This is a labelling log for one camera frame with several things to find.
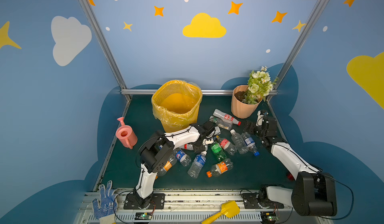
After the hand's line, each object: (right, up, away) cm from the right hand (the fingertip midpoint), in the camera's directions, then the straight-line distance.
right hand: (253, 122), depth 89 cm
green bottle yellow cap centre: (-22, -17, -1) cm, 28 cm away
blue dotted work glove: (-79, -41, -16) cm, 90 cm away
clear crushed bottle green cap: (-16, -2, +14) cm, 21 cm away
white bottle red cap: (-14, +3, +16) cm, 22 cm away
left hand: (-33, -14, +4) cm, 36 cm away
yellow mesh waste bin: (-48, +12, +15) cm, 52 cm away
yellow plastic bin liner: (-48, +12, +14) cm, 52 cm away
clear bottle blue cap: (-1, -13, +2) cm, 14 cm away
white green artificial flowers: (+5, +22, +2) cm, 23 cm away
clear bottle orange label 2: (-48, -22, -5) cm, 53 cm away
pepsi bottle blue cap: (-41, -22, -2) cm, 47 cm away
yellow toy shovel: (-19, -41, -17) cm, 48 cm away
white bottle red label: (-40, -15, +2) cm, 43 cm away
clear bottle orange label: (-21, -25, -8) cm, 34 cm away
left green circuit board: (-61, -44, -18) cm, 77 cm away
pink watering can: (-76, -7, -2) cm, 77 cm away
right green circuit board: (0, -45, -17) cm, 48 cm away
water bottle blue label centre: (-36, -26, -10) cm, 45 cm away
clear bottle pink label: (-15, -15, +4) cm, 22 cm away
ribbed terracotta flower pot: (-5, +8, +11) cm, 14 cm away
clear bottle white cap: (-8, -13, +2) cm, 15 cm away
